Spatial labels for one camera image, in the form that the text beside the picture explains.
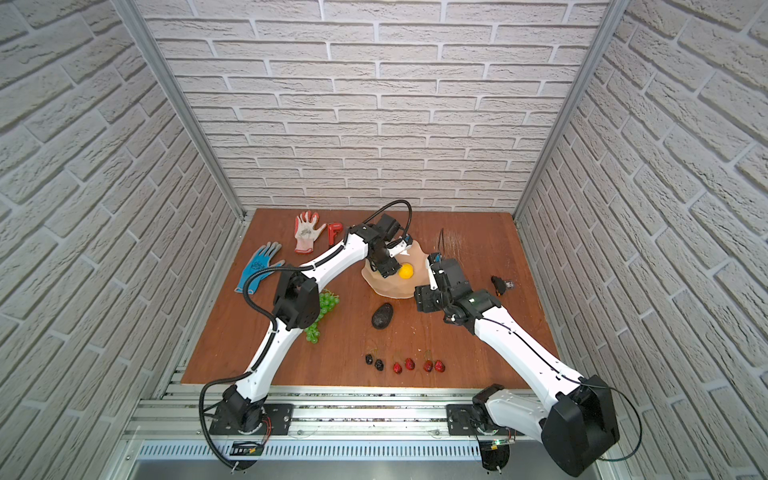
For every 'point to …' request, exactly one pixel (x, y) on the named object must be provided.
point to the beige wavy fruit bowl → (394, 285)
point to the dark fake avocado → (382, 315)
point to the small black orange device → (500, 285)
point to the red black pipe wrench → (333, 229)
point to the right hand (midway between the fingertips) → (427, 290)
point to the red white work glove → (306, 231)
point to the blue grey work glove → (260, 261)
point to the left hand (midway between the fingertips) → (390, 258)
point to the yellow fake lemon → (406, 271)
